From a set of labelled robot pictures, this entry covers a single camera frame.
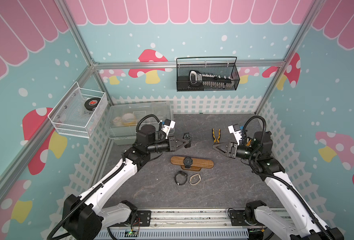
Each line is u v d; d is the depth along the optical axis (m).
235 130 0.63
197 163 0.85
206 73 0.91
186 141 0.68
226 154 0.61
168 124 0.65
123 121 0.92
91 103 0.79
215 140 1.03
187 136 0.69
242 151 0.60
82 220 0.38
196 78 0.89
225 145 0.61
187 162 0.85
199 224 0.74
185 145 0.68
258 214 0.62
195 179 0.87
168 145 0.61
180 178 0.87
